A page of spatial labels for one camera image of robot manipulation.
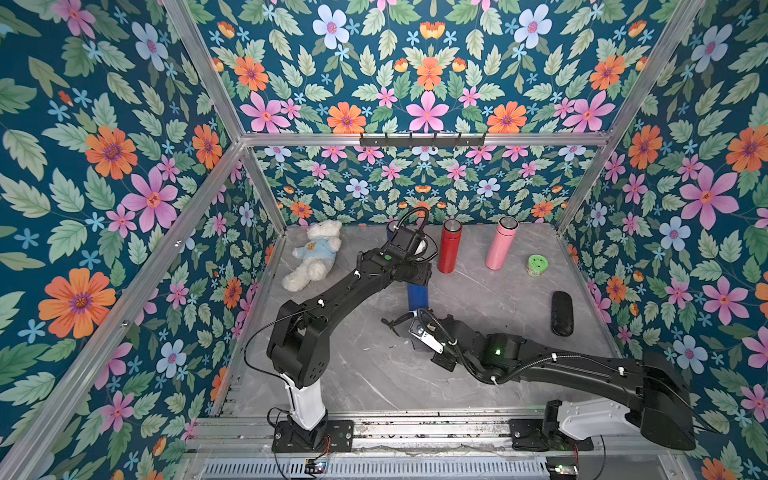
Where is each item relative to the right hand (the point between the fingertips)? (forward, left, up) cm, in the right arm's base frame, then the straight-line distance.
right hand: (435, 331), depth 78 cm
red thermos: (+30, -5, +3) cm, 31 cm away
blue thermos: (+13, +5, -3) cm, 14 cm away
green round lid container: (+30, -37, -8) cm, 48 cm away
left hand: (+18, +3, +4) cm, 18 cm away
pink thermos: (+31, -23, +8) cm, 40 cm away
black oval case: (+12, -41, -12) cm, 45 cm away
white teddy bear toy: (+29, +40, -4) cm, 50 cm away
